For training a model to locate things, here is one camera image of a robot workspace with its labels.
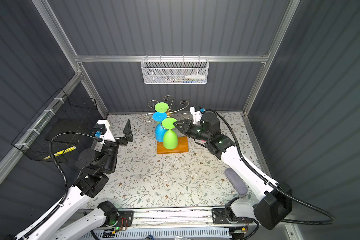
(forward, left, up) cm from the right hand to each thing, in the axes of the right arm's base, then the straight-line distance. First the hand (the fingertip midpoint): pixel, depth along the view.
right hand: (175, 126), depth 68 cm
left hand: (-4, +23, +8) cm, 25 cm away
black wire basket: (+12, +61, -3) cm, 63 cm away
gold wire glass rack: (+9, -2, -31) cm, 33 cm away
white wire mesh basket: (+72, +4, -13) cm, 73 cm away
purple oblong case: (-14, -32, -31) cm, 47 cm away
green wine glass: (0, +3, -9) cm, 10 cm away
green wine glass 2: (+15, +8, -2) cm, 17 cm away
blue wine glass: (+8, +9, -2) cm, 13 cm away
